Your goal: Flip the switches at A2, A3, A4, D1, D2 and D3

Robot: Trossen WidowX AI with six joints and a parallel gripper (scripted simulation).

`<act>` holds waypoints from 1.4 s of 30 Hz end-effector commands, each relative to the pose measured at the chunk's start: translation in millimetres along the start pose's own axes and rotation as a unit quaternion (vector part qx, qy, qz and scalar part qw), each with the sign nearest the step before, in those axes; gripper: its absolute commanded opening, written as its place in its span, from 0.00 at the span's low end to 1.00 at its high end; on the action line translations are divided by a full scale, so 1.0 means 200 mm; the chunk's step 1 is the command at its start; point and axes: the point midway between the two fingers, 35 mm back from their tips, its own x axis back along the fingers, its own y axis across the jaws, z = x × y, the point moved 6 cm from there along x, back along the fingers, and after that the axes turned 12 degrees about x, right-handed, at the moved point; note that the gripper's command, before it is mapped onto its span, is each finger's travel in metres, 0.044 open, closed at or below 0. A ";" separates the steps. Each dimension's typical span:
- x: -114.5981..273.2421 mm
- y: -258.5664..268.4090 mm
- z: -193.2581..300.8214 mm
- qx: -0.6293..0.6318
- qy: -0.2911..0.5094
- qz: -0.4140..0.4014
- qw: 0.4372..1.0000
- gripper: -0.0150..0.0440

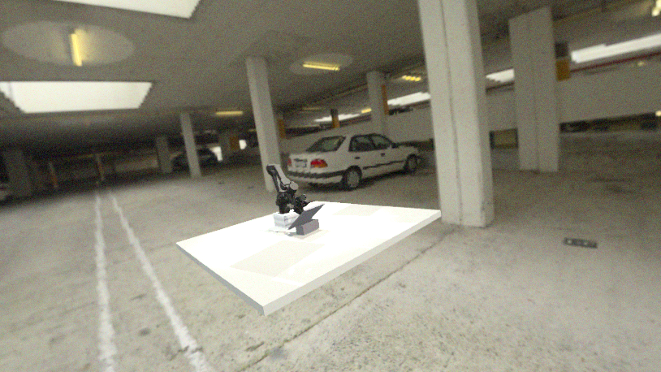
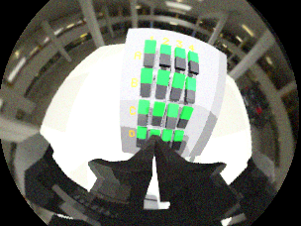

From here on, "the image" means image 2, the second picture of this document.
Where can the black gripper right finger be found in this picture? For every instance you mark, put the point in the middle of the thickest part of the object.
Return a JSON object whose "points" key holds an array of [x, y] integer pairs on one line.
{"points": [[174, 172]]}

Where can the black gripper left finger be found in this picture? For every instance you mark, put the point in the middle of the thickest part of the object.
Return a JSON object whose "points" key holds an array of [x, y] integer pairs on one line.
{"points": [[135, 172]]}

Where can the white switch panel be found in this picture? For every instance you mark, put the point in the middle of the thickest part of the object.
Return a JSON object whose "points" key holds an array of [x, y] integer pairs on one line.
{"points": [[170, 85]]}

